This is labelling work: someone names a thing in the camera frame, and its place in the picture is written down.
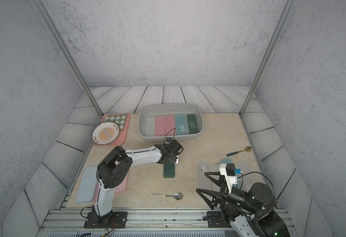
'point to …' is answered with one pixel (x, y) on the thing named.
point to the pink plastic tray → (123, 134)
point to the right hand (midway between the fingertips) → (203, 184)
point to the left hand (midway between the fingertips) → (174, 158)
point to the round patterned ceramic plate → (105, 133)
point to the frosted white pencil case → (150, 129)
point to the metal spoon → (177, 196)
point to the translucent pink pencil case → (170, 125)
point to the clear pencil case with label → (202, 181)
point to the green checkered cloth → (119, 119)
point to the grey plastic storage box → (156, 109)
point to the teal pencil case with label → (181, 124)
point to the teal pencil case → (226, 161)
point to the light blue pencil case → (87, 186)
